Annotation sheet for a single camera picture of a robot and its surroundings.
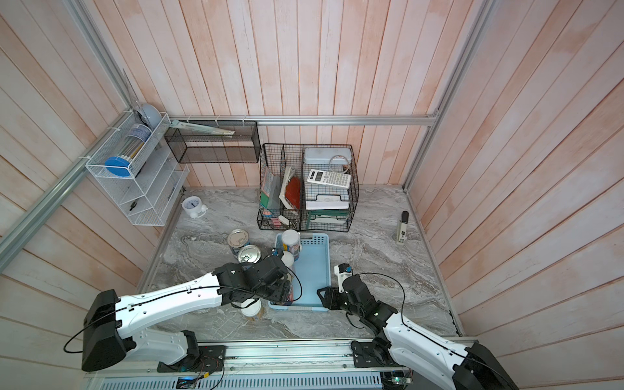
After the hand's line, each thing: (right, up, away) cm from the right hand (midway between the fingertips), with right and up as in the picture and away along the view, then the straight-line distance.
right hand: (322, 290), depth 84 cm
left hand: (-15, +3, -8) cm, 17 cm away
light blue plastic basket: (-4, +5, +6) cm, 9 cm away
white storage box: (+2, +52, +18) cm, 55 cm away
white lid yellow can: (-22, -4, -8) cm, 24 cm away
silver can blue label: (-32, +17, +6) cm, 37 cm away
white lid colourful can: (-11, +17, +1) cm, 20 cm away
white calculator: (+1, +42, +11) cm, 43 cm away
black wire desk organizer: (-5, +38, +9) cm, 39 cm away
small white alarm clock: (-59, +30, +26) cm, 71 cm away
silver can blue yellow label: (-26, +13, +2) cm, 29 cm away
